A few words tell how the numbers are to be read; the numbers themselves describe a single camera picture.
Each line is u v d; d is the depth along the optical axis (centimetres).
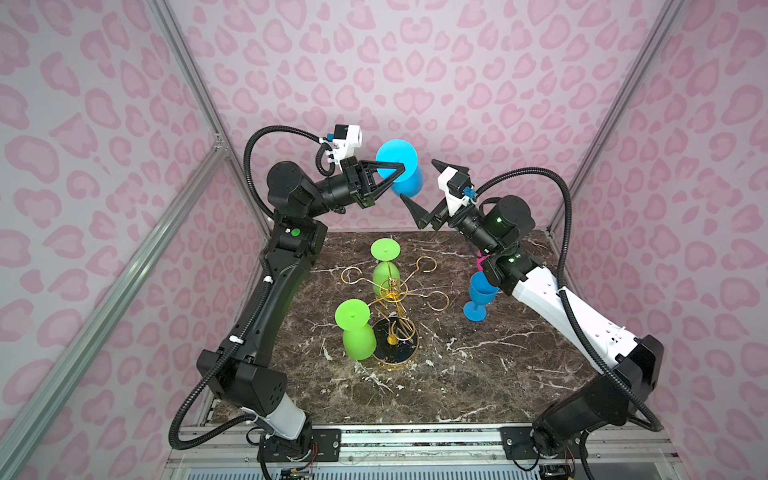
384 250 75
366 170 51
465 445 75
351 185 48
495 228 49
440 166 59
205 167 84
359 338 69
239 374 40
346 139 52
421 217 55
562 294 48
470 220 55
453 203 51
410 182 61
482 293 83
